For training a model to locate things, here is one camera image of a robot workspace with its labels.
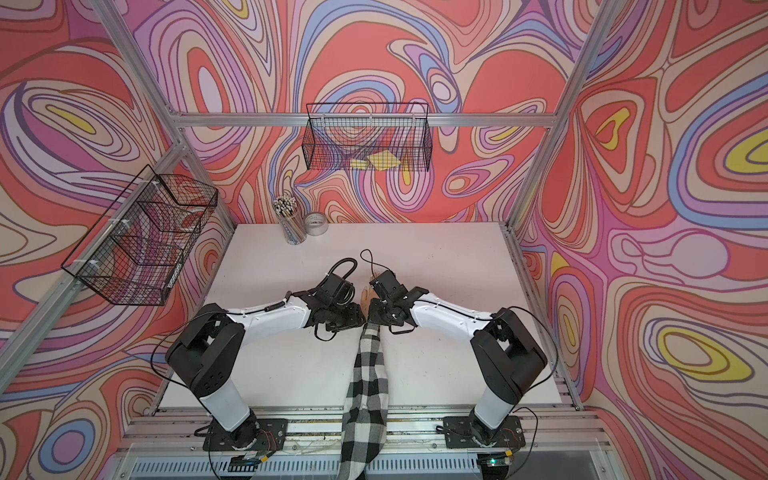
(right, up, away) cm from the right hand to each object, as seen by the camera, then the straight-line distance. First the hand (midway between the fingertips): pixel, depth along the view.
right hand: (375, 323), depth 88 cm
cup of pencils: (-31, +30, +20) cm, 48 cm away
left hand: (-3, -1, +2) cm, 4 cm away
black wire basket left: (-61, +21, -12) cm, 66 cm away
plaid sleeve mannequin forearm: (-2, -18, -14) cm, 23 cm away
